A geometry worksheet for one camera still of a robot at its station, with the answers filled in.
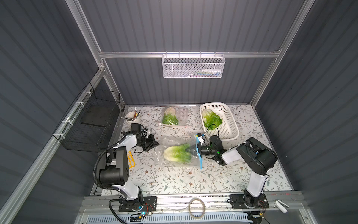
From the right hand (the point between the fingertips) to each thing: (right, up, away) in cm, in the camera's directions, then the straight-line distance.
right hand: (187, 151), depth 83 cm
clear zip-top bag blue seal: (-13, +4, +16) cm, 21 cm away
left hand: (-18, +3, +8) cm, 20 cm away
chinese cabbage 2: (+18, +19, +17) cm, 31 cm away
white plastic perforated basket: (+32, +11, +22) cm, 40 cm away
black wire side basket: (-52, +17, -10) cm, 56 cm away
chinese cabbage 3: (-13, +21, +19) cm, 31 cm away
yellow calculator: (-36, -7, +6) cm, 37 cm away
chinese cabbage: (-4, -1, -1) cm, 4 cm away
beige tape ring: (+1, -26, -8) cm, 27 cm away
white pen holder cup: (-40, +21, +19) cm, 49 cm away
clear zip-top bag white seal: (-7, +22, +22) cm, 32 cm away
